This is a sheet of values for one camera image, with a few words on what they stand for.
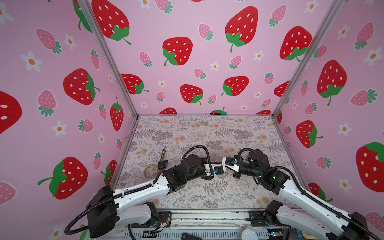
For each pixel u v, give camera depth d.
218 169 0.58
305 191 0.48
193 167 0.55
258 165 0.55
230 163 0.59
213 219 0.75
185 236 0.68
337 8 0.69
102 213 0.40
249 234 0.66
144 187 0.48
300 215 0.56
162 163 0.93
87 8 0.68
